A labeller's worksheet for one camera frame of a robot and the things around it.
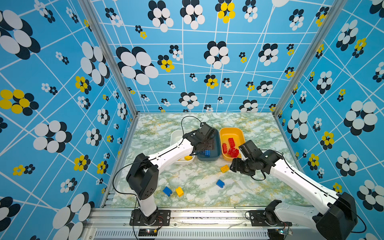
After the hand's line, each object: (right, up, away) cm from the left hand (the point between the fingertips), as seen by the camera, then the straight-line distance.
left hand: (210, 143), depth 86 cm
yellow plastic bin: (+21, +3, +17) cm, 27 cm away
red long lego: (+16, -1, +15) cm, 22 cm away
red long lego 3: (+15, -6, +10) cm, 19 cm away
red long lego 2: (+11, -5, +11) cm, 16 cm away
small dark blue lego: (-1, -8, +9) cm, 12 cm away
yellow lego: (+9, -17, +5) cm, 20 cm away
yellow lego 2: (-17, -26, -5) cm, 32 cm away
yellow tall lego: (-13, -10, +5) cm, 17 cm away
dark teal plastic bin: (+4, -8, +8) cm, 12 cm away
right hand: (+12, -13, -7) cm, 19 cm away
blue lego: (+6, -23, -1) cm, 24 cm away
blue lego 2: (-24, -26, -5) cm, 35 cm away
